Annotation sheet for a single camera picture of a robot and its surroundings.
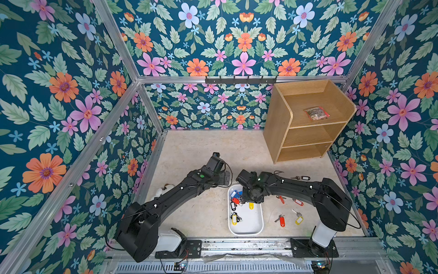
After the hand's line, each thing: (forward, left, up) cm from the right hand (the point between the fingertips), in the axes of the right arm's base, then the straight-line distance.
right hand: (246, 199), depth 85 cm
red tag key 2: (-8, -18, -4) cm, 20 cm away
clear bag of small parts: (+31, -33, +30) cm, 55 cm away
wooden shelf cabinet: (+33, -29, +25) cm, 50 cm away
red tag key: (+2, -20, -4) cm, 20 cm away
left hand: (+9, +12, +8) cm, 17 cm away
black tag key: (+15, -33, -3) cm, 36 cm away
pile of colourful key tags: (0, +5, -1) cm, 5 cm away
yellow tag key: (-8, -27, -4) cm, 28 cm away
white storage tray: (-9, +1, -4) cm, 10 cm away
